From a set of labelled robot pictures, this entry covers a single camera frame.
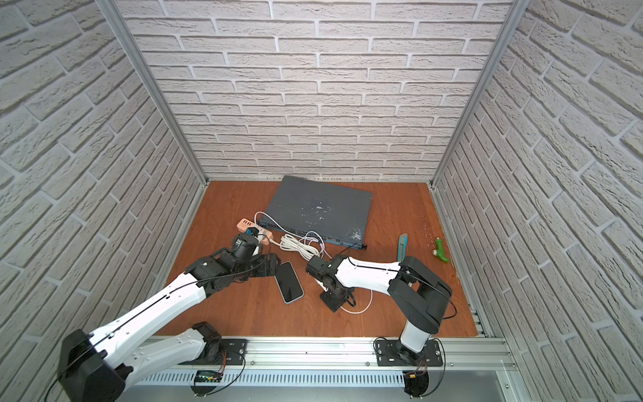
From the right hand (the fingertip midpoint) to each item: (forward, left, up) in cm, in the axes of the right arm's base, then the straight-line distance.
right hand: (334, 305), depth 84 cm
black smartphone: (+9, +16, +1) cm, 18 cm away
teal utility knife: (+22, -29, +2) cm, 36 cm away
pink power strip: (+33, +35, +5) cm, 49 cm away
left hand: (+13, +20, +15) cm, 28 cm away
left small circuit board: (-18, +38, 0) cm, 42 cm away
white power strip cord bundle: (+23, +7, +2) cm, 24 cm away
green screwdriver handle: (+17, -43, +2) cm, 46 cm away
